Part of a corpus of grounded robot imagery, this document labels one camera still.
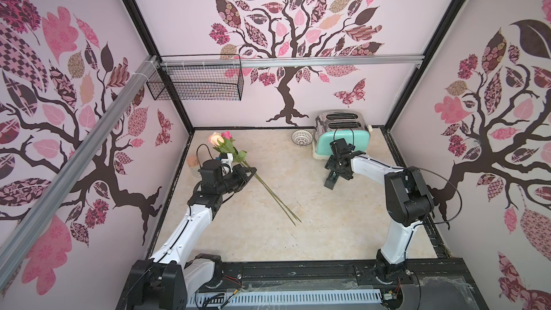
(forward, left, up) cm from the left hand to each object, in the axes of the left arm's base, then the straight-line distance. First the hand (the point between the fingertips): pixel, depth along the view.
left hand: (257, 173), depth 79 cm
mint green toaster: (+28, -35, -2) cm, 45 cm away
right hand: (+13, -35, -15) cm, 40 cm away
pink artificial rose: (-14, -13, -7) cm, 20 cm away
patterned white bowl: (+33, -21, -17) cm, 43 cm away
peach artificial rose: (+9, +12, +6) cm, 16 cm away
